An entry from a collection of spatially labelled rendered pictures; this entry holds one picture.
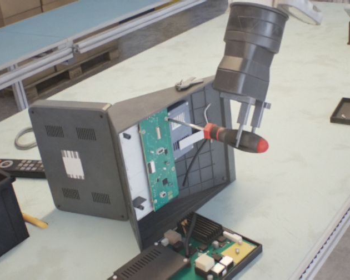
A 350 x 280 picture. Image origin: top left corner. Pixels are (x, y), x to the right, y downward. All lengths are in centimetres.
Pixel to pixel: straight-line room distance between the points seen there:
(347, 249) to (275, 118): 126
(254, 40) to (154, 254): 33
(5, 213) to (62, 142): 15
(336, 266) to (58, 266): 159
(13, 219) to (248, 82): 43
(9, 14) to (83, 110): 346
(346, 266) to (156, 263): 157
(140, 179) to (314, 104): 57
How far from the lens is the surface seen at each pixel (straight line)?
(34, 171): 102
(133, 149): 71
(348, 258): 225
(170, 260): 71
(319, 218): 81
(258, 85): 65
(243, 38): 63
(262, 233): 78
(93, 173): 81
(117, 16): 258
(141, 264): 71
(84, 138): 78
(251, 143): 63
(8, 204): 81
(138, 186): 74
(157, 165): 74
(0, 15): 418
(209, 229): 75
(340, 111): 114
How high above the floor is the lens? 149
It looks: 28 degrees down
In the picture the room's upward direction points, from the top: 8 degrees counter-clockwise
